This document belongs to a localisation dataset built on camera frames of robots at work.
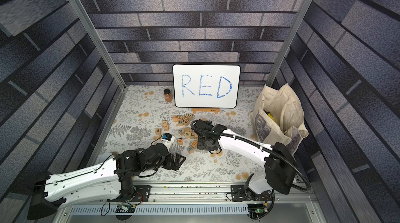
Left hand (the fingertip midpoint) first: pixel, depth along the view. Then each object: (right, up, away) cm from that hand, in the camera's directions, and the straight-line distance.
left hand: (180, 159), depth 71 cm
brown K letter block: (-12, +10, +23) cm, 28 cm away
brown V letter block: (-13, +13, +26) cm, 32 cm away
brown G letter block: (0, +13, +26) cm, 29 cm away
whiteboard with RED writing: (+11, +37, +23) cm, 45 cm away
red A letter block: (-2, +3, +17) cm, 17 cm away
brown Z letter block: (-4, +16, +27) cm, 32 cm away
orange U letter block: (+6, +2, +16) cm, 17 cm away
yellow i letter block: (+1, +10, +21) cm, 23 cm away
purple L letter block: (+4, +7, +20) cm, 22 cm away
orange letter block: (-7, +16, +27) cm, 32 cm away
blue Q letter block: (-4, +13, +26) cm, 29 cm away
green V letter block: (+2, +17, +29) cm, 34 cm away
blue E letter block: (+4, 0, +14) cm, 14 cm away
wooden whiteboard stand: (+6, +21, +29) cm, 36 cm away
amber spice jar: (-13, +31, +33) cm, 48 cm away
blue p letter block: (-2, +9, +21) cm, 23 cm away
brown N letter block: (-1, +16, +28) cm, 32 cm away
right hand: (+10, +4, +10) cm, 15 cm away
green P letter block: (+2, +7, +21) cm, 22 cm away
